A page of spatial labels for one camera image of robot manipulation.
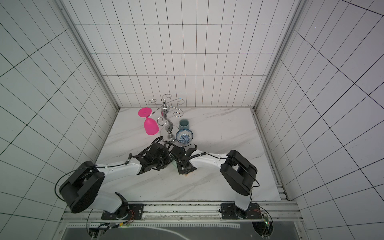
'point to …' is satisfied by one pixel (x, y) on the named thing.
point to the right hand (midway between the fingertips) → (184, 165)
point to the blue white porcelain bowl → (184, 136)
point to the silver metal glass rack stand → (170, 134)
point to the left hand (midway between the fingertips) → (171, 161)
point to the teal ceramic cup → (184, 124)
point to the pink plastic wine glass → (151, 126)
